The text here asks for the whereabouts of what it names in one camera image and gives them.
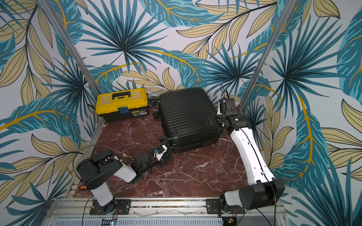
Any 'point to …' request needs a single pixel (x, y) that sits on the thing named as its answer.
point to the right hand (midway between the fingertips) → (213, 118)
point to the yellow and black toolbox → (111, 106)
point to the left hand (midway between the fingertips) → (170, 151)
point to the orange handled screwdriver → (83, 187)
